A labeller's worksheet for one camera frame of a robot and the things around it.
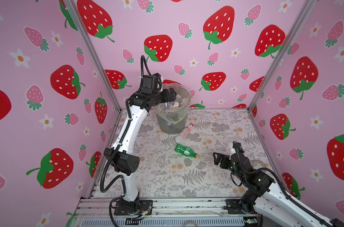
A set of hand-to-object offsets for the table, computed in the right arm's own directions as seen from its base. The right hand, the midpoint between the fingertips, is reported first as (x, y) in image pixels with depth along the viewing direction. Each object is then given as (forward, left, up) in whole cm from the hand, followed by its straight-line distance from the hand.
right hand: (218, 154), depth 78 cm
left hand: (+22, +29, +24) cm, 44 cm away
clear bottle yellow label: (+28, +27, +11) cm, 40 cm away
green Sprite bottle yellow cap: (+6, +19, -9) cm, 22 cm away
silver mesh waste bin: (+22, +34, -8) cm, 41 cm away
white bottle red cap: (+19, +21, -9) cm, 30 cm away
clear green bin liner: (+18, +26, +14) cm, 35 cm away
